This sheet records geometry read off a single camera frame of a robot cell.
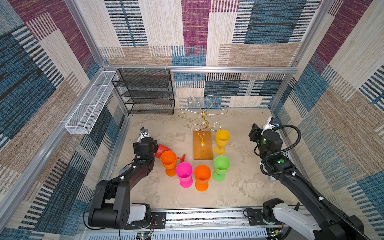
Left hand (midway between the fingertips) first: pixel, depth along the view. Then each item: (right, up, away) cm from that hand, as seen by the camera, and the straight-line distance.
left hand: (144, 139), depth 89 cm
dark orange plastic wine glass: (+34, -17, -11) cm, 39 cm away
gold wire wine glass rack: (+35, +1, +5) cm, 35 cm away
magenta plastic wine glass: (+24, -17, -7) cm, 30 cm away
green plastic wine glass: (+45, -14, -5) cm, 47 cm away
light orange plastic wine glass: (+15, -11, -3) cm, 19 cm away
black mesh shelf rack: (-5, +32, +22) cm, 39 cm away
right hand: (+62, +7, -11) cm, 63 cm away
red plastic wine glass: (+10, -5, -2) cm, 12 cm away
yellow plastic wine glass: (+46, 0, -1) cm, 46 cm away
